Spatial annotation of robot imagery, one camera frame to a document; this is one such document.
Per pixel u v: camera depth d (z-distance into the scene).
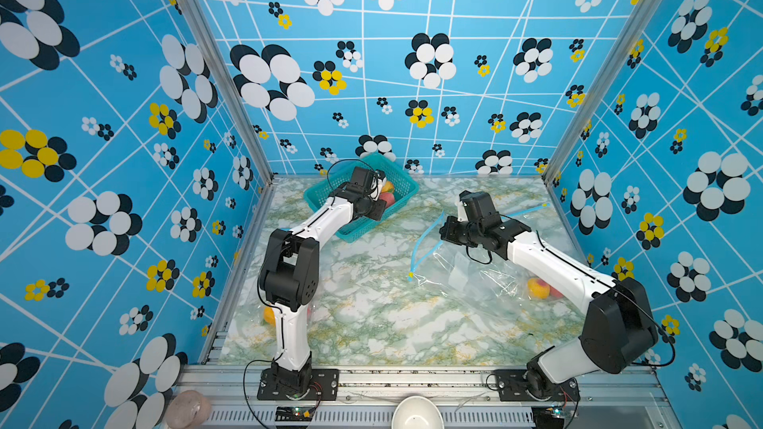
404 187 1.08
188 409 0.70
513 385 0.73
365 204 0.79
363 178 0.77
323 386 0.73
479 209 0.65
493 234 0.62
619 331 0.42
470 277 0.89
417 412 0.68
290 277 0.52
